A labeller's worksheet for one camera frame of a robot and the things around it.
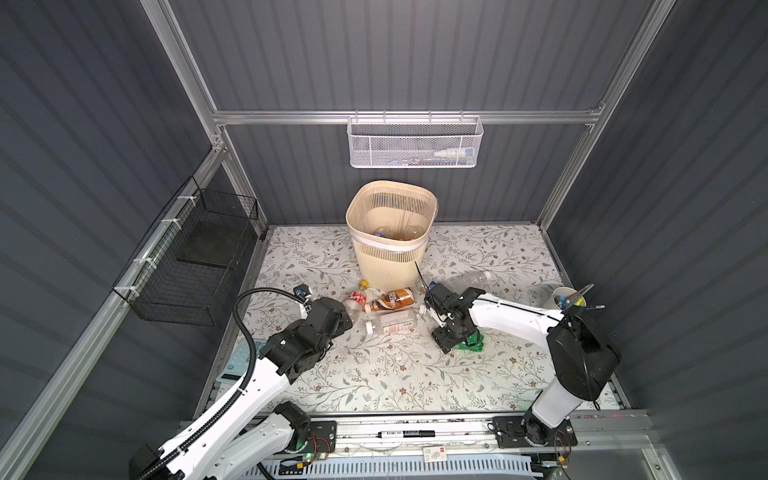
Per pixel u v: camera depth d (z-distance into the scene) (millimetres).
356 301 934
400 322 889
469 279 1012
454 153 905
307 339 556
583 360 474
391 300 936
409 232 1001
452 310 644
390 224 1049
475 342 698
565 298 886
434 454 705
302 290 668
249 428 464
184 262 730
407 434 738
